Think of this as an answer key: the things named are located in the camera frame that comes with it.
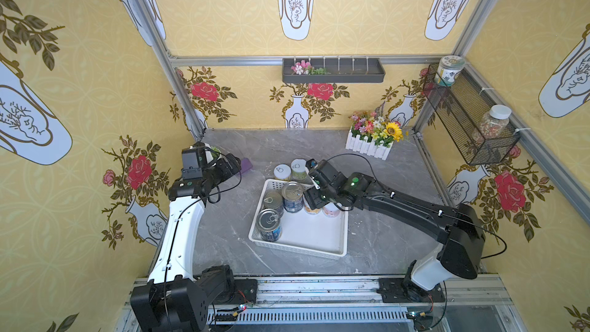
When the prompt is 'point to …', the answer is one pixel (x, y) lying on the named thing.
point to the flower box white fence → (372, 135)
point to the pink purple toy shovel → (246, 165)
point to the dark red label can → (273, 200)
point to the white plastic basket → (304, 233)
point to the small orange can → (307, 209)
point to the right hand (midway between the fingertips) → (317, 186)
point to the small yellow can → (282, 171)
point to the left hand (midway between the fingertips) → (221, 166)
